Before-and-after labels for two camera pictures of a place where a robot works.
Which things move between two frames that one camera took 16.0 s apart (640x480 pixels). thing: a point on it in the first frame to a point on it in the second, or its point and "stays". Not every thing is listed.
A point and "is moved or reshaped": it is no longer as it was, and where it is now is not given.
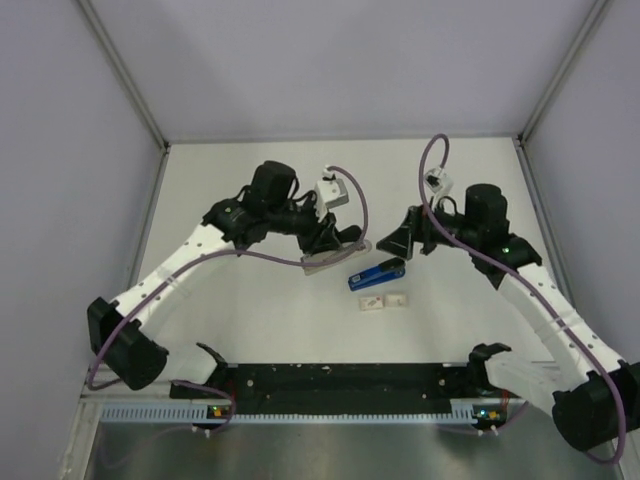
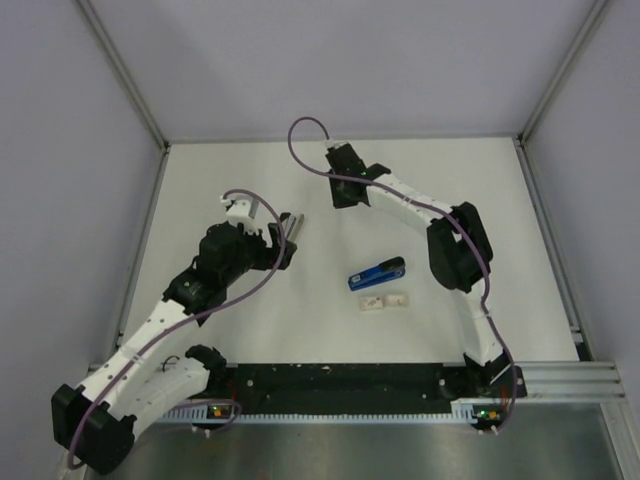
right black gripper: (415, 226) to (338, 202)
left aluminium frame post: (124, 73) stays
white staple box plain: (396, 300) stays
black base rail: (339, 387) stays
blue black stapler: (388, 269) stays
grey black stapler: (333, 254) is moved or reshaped
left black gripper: (321, 236) to (267, 255)
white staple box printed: (371, 303) stays
